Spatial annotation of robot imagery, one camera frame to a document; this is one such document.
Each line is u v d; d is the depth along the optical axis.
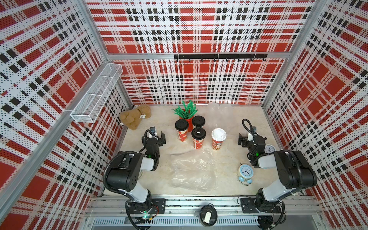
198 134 0.82
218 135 0.82
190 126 0.96
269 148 0.91
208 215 0.63
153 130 0.80
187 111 0.99
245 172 0.81
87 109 0.91
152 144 0.72
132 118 0.99
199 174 0.84
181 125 0.87
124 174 0.46
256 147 0.72
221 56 0.89
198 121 0.89
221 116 1.14
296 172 0.44
